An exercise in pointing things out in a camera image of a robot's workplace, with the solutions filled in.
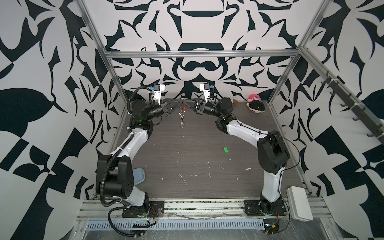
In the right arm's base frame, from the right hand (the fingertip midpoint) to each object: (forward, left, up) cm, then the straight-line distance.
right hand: (184, 103), depth 69 cm
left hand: (+2, 0, +2) cm, 2 cm away
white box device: (-36, -53, -33) cm, 72 cm away
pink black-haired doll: (+28, -49, -31) cm, 65 cm away
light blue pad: (-21, +26, -33) cm, 47 cm away
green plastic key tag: (-6, -24, -37) cm, 44 cm away
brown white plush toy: (+36, -37, -36) cm, 62 cm away
